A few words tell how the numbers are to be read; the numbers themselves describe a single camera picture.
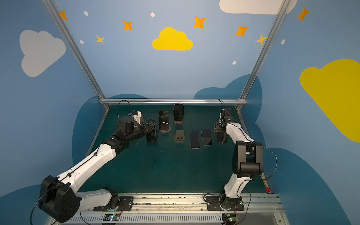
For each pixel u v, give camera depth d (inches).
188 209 28.9
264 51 34.0
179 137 38.5
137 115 28.7
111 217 27.8
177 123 43.8
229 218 27.9
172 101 48.7
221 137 32.2
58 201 15.3
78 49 33.9
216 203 29.5
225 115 30.0
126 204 29.0
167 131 40.6
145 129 27.2
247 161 19.1
